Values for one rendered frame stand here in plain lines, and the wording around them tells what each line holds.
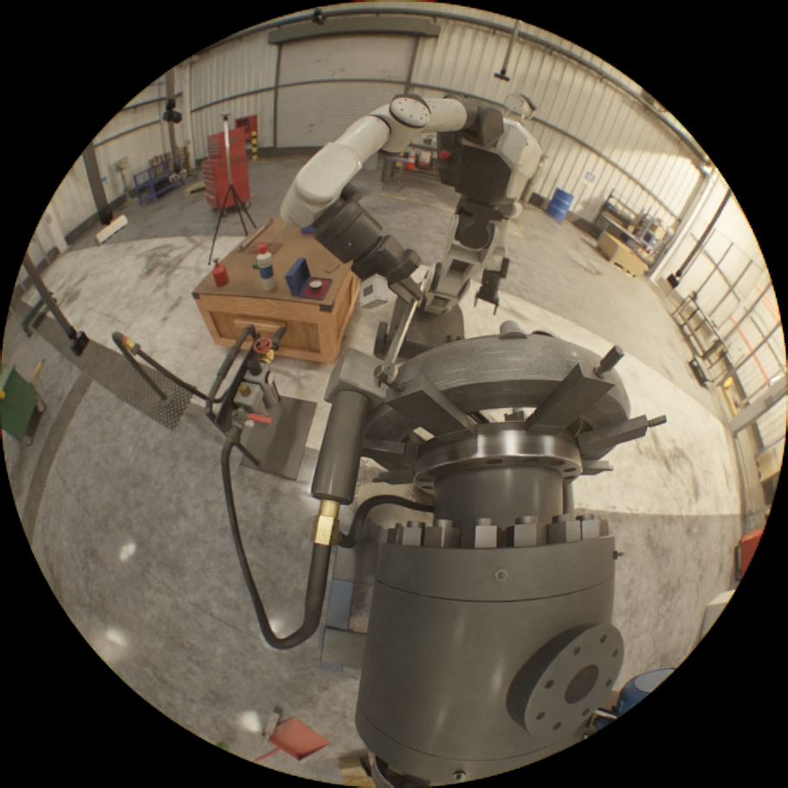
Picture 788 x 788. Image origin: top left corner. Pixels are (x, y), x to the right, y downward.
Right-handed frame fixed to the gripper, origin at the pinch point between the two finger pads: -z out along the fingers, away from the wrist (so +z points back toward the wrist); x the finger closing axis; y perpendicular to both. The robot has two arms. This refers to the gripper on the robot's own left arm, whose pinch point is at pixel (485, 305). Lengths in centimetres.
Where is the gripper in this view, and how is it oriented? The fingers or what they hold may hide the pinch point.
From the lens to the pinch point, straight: 133.9
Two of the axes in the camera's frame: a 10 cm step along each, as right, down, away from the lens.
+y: 6.7, -5.3, 5.3
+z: 0.1, -7.0, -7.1
